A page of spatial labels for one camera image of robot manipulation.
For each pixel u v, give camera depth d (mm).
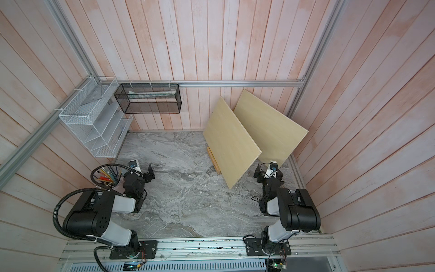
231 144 858
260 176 804
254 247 730
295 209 453
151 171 855
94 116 720
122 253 676
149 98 1058
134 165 780
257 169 838
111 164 749
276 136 864
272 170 760
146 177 830
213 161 981
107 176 841
